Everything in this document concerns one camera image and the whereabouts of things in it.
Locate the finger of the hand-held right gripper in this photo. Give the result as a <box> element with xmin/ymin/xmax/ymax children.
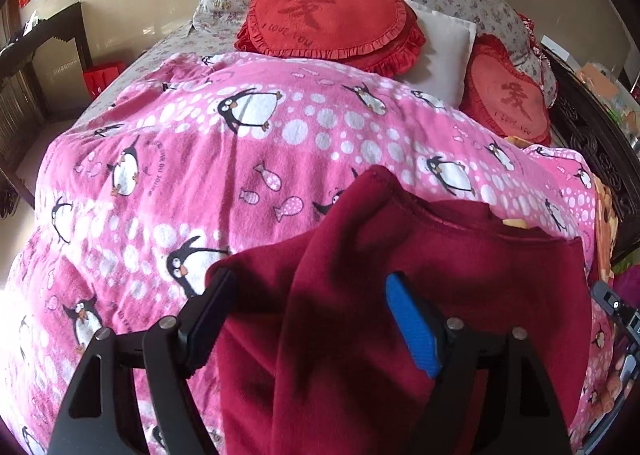
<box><xmin>590</xmin><ymin>281</ymin><xmax>640</xmax><ymax>336</ymax></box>

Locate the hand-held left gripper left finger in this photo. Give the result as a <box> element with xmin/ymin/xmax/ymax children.
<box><xmin>47</xmin><ymin>267</ymin><xmax>238</xmax><ymax>455</ymax></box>

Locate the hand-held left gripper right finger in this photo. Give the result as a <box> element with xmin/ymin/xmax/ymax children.
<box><xmin>385</xmin><ymin>272</ymin><xmax>573</xmax><ymax>455</ymax></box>

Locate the dark red sweater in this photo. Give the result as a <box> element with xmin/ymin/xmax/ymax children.
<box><xmin>205</xmin><ymin>166</ymin><xmax>593</xmax><ymax>455</ymax></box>

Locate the magenta cloth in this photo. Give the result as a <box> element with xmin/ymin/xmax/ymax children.
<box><xmin>612</xmin><ymin>267</ymin><xmax>640</xmax><ymax>306</ymax></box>

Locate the orange printed blanket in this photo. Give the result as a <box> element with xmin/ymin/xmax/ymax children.
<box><xmin>585</xmin><ymin>175</ymin><xmax>631</xmax><ymax>426</ymax></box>

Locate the pink penguin print blanket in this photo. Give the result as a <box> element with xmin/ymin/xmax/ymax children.
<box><xmin>0</xmin><ymin>51</ymin><xmax>626</xmax><ymax>455</ymax></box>

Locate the heap of colourful packets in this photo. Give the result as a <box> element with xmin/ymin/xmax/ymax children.
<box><xmin>575</xmin><ymin>60</ymin><xmax>640</xmax><ymax>146</ymax></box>

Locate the pair of dark shoes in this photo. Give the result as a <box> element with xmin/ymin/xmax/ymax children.
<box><xmin>0</xmin><ymin>186</ymin><xmax>21</xmax><ymax>220</ymax></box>

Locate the small red heart cushion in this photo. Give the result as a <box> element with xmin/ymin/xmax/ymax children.
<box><xmin>459</xmin><ymin>34</ymin><xmax>553</xmax><ymax>146</ymax></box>

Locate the red gift bag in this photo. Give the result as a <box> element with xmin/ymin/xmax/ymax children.
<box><xmin>82</xmin><ymin>61</ymin><xmax>126</xmax><ymax>98</ymax></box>

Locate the white flat box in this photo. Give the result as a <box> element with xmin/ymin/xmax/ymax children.
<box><xmin>540</xmin><ymin>35</ymin><xmax>572</xmax><ymax>58</ymax></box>

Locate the floral bed sheet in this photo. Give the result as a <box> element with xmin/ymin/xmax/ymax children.
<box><xmin>75</xmin><ymin>20</ymin><xmax>241</xmax><ymax>126</ymax></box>

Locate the white pillow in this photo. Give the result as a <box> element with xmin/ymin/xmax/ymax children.
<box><xmin>400</xmin><ymin>0</ymin><xmax>478</xmax><ymax>108</ymax></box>

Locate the red frilled cloth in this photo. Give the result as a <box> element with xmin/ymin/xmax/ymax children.
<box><xmin>517</xmin><ymin>12</ymin><xmax>544</xmax><ymax>56</ymax></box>

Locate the large red heart cushion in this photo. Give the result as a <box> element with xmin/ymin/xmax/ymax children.
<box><xmin>234</xmin><ymin>0</ymin><xmax>427</xmax><ymax>78</ymax></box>

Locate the dark wooden table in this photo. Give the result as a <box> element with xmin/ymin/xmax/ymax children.
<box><xmin>0</xmin><ymin>2</ymin><xmax>91</xmax><ymax>136</ymax></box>

